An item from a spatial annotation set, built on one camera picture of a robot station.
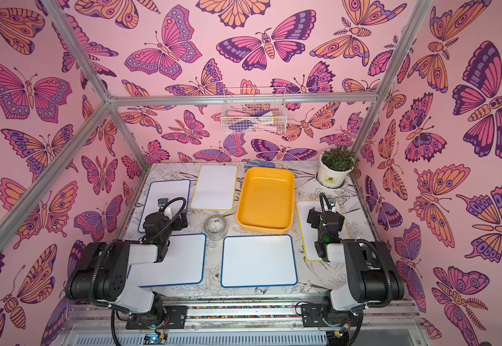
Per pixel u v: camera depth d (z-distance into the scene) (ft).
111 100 3.02
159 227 2.40
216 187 3.60
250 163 3.95
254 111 3.14
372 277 1.46
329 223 2.30
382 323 2.39
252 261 2.80
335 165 3.20
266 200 3.35
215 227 3.15
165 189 3.68
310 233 3.03
